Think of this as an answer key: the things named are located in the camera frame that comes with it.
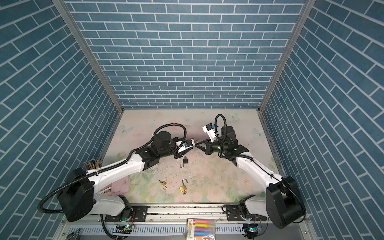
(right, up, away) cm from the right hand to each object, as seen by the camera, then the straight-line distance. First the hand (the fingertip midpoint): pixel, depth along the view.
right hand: (195, 144), depth 77 cm
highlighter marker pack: (+3, -38, -9) cm, 39 cm away
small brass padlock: (-18, -24, +7) cm, 30 cm away
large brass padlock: (-7, -25, +6) cm, 27 cm away
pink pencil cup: (-52, -10, -2) cm, 53 cm away
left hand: (-3, 0, +2) cm, 3 cm away
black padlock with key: (-7, -12, +15) cm, 20 cm away
